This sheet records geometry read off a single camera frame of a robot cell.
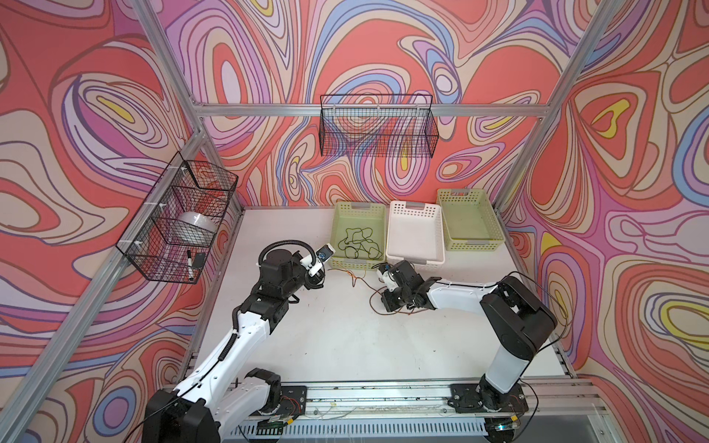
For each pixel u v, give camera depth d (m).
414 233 1.08
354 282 0.85
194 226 0.70
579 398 0.76
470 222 1.17
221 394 0.42
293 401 0.73
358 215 1.15
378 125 0.97
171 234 0.72
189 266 0.72
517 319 0.48
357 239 1.09
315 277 0.69
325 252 0.65
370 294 0.93
